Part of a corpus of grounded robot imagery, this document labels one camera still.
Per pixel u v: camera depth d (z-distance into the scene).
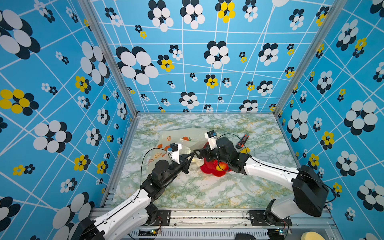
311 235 0.67
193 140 0.89
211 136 0.71
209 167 0.91
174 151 0.64
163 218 0.73
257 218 0.73
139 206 0.52
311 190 0.43
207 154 0.70
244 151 0.99
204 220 0.74
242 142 1.02
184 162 0.65
